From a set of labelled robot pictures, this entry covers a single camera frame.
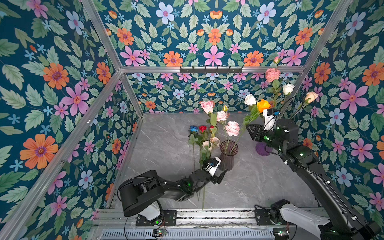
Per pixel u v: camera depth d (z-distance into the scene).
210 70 0.93
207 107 0.65
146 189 0.49
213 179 0.71
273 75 0.75
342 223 0.38
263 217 0.73
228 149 0.81
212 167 0.67
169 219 0.73
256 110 0.69
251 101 0.70
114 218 0.75
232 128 0.69
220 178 0.72
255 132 0.58
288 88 0.73
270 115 0.58
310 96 0.71
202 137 1.04
